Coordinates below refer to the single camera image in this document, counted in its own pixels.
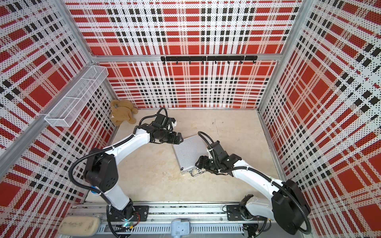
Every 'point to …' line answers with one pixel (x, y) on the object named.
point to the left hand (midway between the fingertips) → (179, 139)
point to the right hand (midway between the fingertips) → (202, 166)
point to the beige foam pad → (88, 226)
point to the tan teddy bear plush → (122, 110)
